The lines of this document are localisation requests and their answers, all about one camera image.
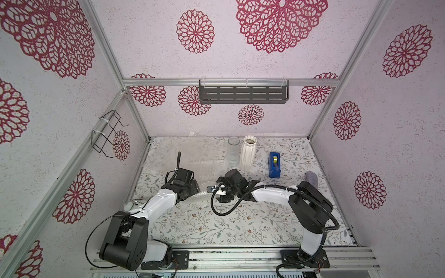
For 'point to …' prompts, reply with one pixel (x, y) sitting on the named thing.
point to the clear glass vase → (233, 152)
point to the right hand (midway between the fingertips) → (216, 185)
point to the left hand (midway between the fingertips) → (192, 189)
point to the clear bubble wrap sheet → (206, 157)
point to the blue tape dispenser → (274, 165)
